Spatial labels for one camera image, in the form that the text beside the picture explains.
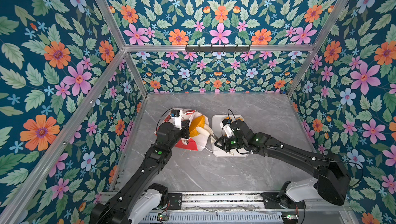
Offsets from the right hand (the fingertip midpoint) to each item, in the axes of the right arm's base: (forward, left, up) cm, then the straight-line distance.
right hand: (215, 142), depth 77 cm
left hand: (+9, +12, +10) cm, 18 cm away
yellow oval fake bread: (+14, +10, -1) cm, 17 cm away
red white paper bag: (+9, +9, -1) cm, 12 cm away
